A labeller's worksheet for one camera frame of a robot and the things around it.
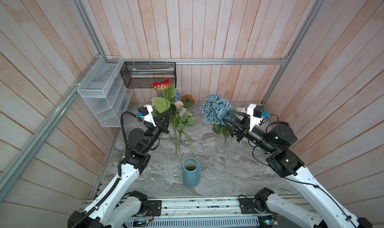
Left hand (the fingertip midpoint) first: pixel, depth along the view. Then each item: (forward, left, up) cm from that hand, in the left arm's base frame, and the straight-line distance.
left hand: (171, 113), depth 66 cm
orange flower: (+44, -7, -31) cm, 54 cm away
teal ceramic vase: (-21, -9, -17) cm, 28 cm away
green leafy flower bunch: (+21, -4, -32) cm, 38 cm away
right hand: (-7, -23, +6) cm, 24 cm away
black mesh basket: (+46, +26, -12) cm, 54 cm away
